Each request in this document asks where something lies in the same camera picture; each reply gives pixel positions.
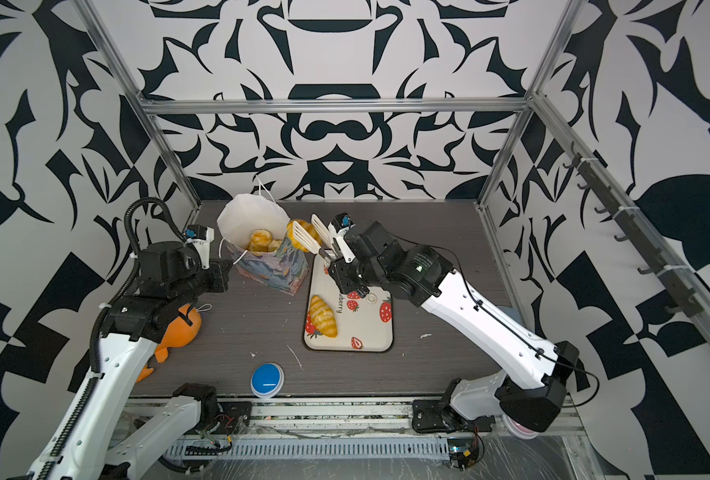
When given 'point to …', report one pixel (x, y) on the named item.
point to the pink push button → (518, 430)
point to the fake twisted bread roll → (260, 240)
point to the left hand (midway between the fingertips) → (227, 257)
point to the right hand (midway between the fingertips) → (333, 266)
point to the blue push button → (267, 380)
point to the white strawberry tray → (336, 321)
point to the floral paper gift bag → (242, 215)
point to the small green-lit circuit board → (462, 451)
